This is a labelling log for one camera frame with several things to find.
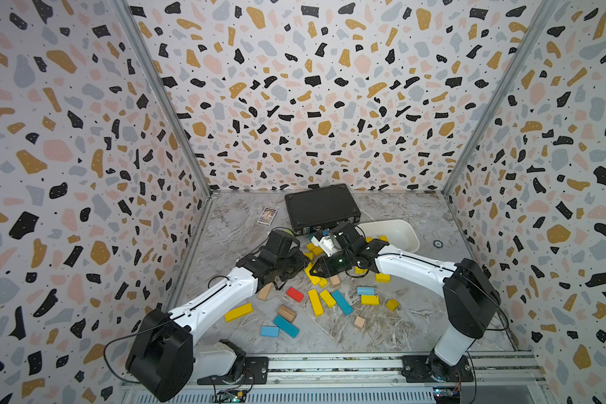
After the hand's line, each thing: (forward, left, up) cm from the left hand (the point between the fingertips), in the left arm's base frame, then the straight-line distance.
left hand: (313, 260), depth 82 cm
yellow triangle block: (-10, -27, -14) cm, 32 cm away
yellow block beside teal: (-7, -5, -14) cm, 16 cm away
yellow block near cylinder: (-8, -19, -14) cm, 25 cm away
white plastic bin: (+20, -36, -15) cm, 44 cm away
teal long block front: (-17, +9, -14) cm, 23 cm away
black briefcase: (+33, -4, -12) cm, 35 cm away
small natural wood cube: (-16, -15, -13) cm, 25 cm away
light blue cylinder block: (-5, -18, -13) cm, 23 cm away
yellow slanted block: (-5, 0, -3) cm, 6 cm away
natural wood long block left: (-5, +18, -13) cm, 22 cm away
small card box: (+30, +21, -13) cm, 38 cm away
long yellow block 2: (-9, 0, -14) cm, 17 cm away
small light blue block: (-17, +15, -16) cm, 28 cm away
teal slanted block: (-8, -10, -15) cm, 20 cm away
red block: (-5, +7, -15) cm, 17 cm away
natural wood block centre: (-2, -7, -12) cm, 14 cm away
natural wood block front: (-13, +9, -13) cm, 20 cm away
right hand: (-3, 0, -3) cm, 4 cm away
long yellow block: (-12, +26, -14) cm, 32 cm away
